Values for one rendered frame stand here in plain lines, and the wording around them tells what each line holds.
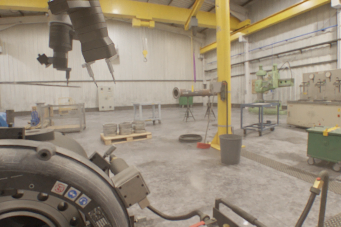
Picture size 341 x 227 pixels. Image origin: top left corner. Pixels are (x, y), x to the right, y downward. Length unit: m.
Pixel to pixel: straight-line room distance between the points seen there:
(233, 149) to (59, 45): 2.72
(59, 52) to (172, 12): 12.45
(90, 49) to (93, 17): 0.07
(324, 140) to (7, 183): 3.30
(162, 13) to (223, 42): 9.08
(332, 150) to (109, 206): 3.05
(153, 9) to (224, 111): 9.80
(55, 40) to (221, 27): 3.66
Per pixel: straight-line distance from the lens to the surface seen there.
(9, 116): 0.74
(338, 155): 3.32
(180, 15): 13.21
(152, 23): 12.39
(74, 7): 0.43
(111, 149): 0.74
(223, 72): 3.93
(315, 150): 3.39
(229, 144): 3.00
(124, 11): 12.25
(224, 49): 4.01
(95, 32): 0.48
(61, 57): 0.71
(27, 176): 0.63
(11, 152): 0.64
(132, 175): 0.69
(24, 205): 0.81
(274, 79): 11.27
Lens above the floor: 1.09
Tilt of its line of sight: 5 degrees down
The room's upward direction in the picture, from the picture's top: 2 degrees counter-clockwise
